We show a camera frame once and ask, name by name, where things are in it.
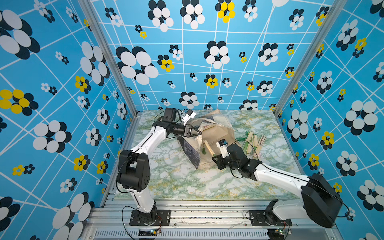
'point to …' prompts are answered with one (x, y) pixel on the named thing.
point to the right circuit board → (276, 234)
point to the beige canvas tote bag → (202, 148)
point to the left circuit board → (147, 232)
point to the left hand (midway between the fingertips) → (201, 132)
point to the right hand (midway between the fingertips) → (215, 157)
